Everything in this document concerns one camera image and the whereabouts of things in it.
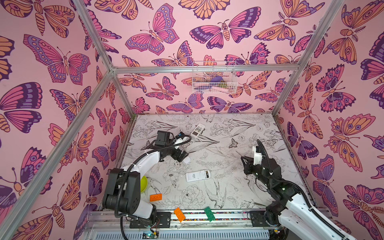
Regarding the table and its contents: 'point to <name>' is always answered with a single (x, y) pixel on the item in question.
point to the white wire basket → (214, 77)
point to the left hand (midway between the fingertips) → (182, 147)
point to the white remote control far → (198, 130)
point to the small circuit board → (149, 235)
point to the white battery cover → (186, 160)
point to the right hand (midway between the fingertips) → (243, 155)
